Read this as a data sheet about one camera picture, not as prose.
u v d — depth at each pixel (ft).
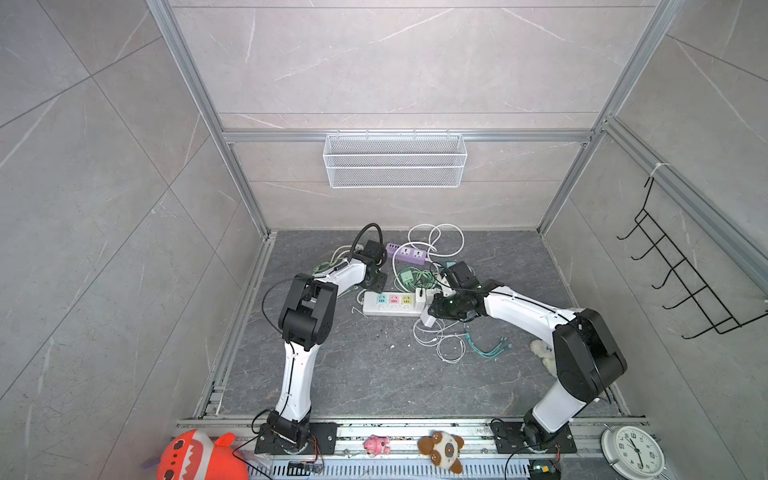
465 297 2.23
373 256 2.74
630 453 2.25
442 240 3.86
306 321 1.86
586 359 1.47
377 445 2.30
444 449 2.29
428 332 3.03
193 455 2.11
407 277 3.39
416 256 3.60
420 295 2.96
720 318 1.95
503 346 2.91
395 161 3.29
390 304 3.13
